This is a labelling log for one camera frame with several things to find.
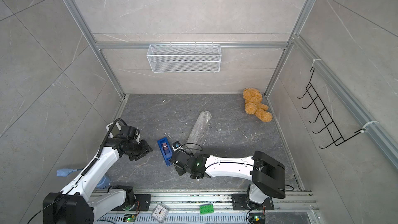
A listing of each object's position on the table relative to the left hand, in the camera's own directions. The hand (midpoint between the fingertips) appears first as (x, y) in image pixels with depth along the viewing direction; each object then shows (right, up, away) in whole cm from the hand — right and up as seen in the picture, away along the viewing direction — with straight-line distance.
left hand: (152, 149), depth 83 cm
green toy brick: (+29, -23, -14) cm, 40 cm away
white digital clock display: (-32, +10, +13) cm, 36 cm away
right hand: (+16, -6, -4) cm, 18 cm away
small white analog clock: (+8, -26, -14) cm, 30 cm away
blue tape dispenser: (+7, -2, +3) cm, 8 cm away
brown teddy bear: (+59, +24, +12) cm, 65 cm away
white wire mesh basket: (+1, +55, +18) cm, 58 cm away
